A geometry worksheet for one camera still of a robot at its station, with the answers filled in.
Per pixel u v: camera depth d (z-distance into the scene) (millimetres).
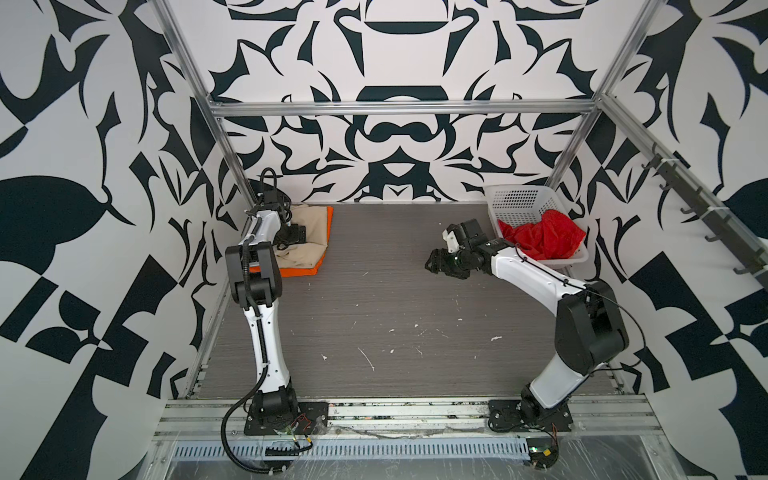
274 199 889
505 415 742
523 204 1271
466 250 710
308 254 984
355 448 713
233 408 651
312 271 988
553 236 989
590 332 463
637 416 760
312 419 742
